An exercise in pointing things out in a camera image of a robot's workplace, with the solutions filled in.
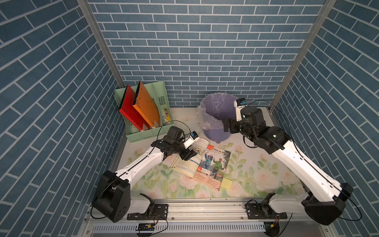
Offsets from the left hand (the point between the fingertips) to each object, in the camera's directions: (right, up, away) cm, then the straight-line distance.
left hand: (195, 148), depth 82 cm
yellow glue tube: (-23, +20, +33) cm, 45 cm away
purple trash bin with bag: (+11, +23, +17) cm, 30 cm away
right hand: (+17, +18, -11) cm, 27 cm away
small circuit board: (-24, -37, -10) cm, 45 cm away
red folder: (-39, +23, +1) cm, 46 cm away
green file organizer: (-41, +38, +16) cm, 58 cm away
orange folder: (-36, +28, +22) cm, 50 cm away
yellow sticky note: (+18, -20, 0) cm, 27 cm away
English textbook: (+8, -12, +7) cm, 16 cm away
